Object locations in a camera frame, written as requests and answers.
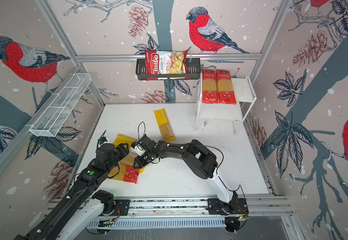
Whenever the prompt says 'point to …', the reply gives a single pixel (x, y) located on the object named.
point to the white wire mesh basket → (47, 122)
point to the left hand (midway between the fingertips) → (124, 146)
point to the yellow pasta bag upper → (122, 139)
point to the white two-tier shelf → (245, 97)
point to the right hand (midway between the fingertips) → (134, 170)
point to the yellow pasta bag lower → (129, 161)
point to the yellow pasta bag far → (165, 127)
